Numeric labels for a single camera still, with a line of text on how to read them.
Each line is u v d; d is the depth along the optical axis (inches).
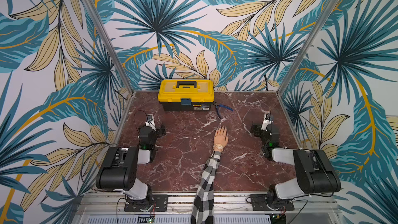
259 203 28.8
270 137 27.5
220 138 36.4
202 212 26.1
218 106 43.3
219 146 34.6
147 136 27.1
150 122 30.7
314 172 18.0
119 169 17.7
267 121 31.5
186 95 37.5
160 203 29.0
